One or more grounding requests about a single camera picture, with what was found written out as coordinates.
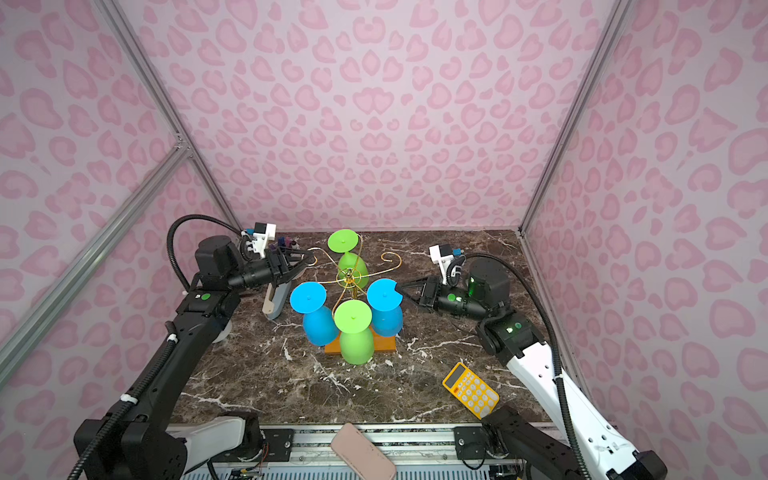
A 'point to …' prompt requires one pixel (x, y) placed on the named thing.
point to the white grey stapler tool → (276, 299)
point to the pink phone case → (362, 454)
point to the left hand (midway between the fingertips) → (313, 257)
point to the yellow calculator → (475, 394)
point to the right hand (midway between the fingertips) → (398, 293)
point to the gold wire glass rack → (351, 279)
